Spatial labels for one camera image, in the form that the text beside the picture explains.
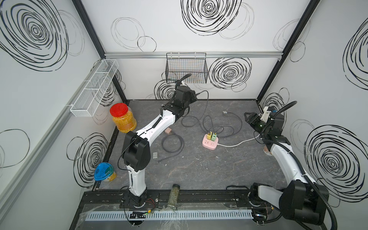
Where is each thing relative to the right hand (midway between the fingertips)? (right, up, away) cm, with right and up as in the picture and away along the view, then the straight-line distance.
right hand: (248, 115), depth 81 cm
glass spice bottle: (-42, -41, -9) cm, 59 cm away
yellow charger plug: (-21, -13, +10) cm, 27 cm away
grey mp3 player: (-55, -25, +8) cm, 61 cm away
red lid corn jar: (-77, -1, +12) cm, 78 cm away
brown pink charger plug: (-49, -11, +18) cm, 53 cm away
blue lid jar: (-79, -29, -7) cm, 84 cm away
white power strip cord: (-1, -19, +13) cm, 23 cm away
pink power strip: (-21, -18, +11) cm, 30 cm away
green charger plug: (-18, -14, +10) cm, 25 cm away
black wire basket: (-40, +34, +15) cm, 55 cm away
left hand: (-30, +14, +3) cm, 34 cm away
